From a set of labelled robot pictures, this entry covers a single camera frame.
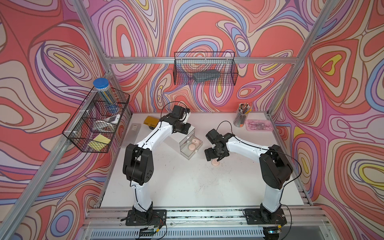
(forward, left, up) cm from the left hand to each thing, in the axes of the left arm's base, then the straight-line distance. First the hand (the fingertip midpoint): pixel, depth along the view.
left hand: (187, 129), depth 93 cm
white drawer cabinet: (-9, +6, +1) cm, 11 cm away
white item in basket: (-8, +36, +19) cm, 41 cm away
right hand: (-15, -17, -10) cm, 25 cm away
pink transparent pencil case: (+14, -52, -12) cm, 55 cm away
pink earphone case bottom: (-17, -17, -12) cm, 27 cm away
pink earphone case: (-6, -3, -11) cm, 13 cm away
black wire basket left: (-12, +44, +20) cm, 49 cm away
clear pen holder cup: (+15, -38, -4) cm, 41 cm away
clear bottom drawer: (-7, +3, -9) cm, 12 cm away
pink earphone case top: (-2, -6, -9) cm, 11 cm away
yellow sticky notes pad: (-23, +36, +20) cm, 48 cm away
